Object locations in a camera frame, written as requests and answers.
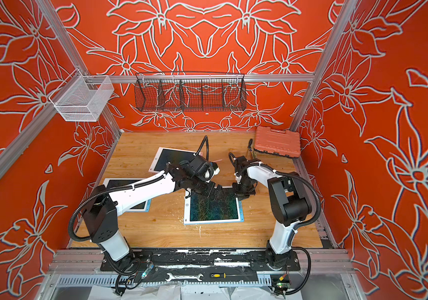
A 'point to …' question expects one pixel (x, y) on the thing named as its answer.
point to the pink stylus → (219, 160)
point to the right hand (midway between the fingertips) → (238, 196)
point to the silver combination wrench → (197, 277)
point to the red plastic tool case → (278, 142)
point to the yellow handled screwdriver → (224, 275)
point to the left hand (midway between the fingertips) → (218, 192)
